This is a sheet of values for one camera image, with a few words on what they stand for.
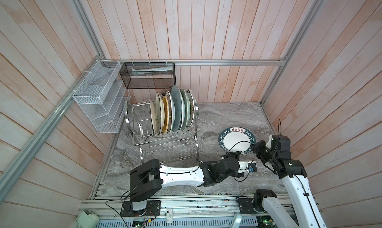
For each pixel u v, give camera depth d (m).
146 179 0.47
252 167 0.58
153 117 0.61
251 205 0.73
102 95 0.68
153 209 0.74
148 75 1.05
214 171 0.57
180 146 0.98
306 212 0.42
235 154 0.65
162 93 1.06
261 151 0.66
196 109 0.66
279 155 0.55
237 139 0.84
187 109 0.64
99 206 0.78
